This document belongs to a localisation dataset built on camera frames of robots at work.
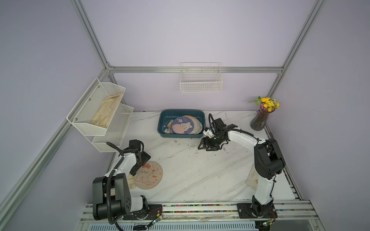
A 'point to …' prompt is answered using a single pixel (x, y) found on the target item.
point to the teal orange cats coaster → (167, 127)
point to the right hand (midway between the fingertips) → (200, 149)
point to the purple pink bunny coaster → (183, 125)
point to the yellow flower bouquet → (266, 103)
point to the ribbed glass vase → (258, 121)
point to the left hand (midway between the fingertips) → (141, 165)
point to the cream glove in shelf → (109, 105)
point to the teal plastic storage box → (197, 116)
